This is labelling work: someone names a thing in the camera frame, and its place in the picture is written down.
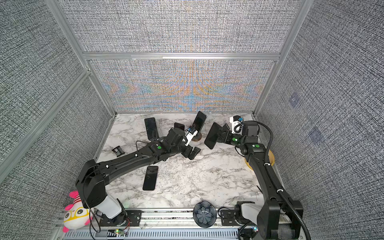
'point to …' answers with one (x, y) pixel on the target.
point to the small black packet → (118, 151)
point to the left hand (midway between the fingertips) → (194, 145)
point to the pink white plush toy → (76, 216)
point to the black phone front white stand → (150, 178)
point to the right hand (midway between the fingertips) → (219, 132)
